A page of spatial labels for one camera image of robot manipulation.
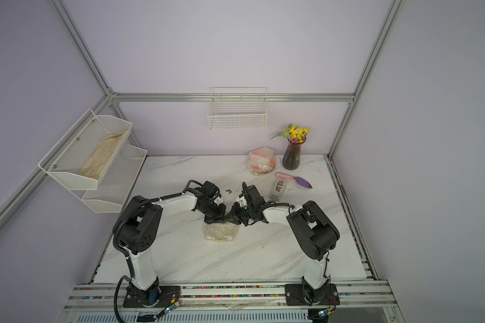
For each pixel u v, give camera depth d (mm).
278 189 1012
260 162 1075
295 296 729
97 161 769
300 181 1092
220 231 881
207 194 800
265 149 1156
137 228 504
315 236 493
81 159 751
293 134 972
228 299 734
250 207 761
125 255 529
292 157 1101
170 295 737
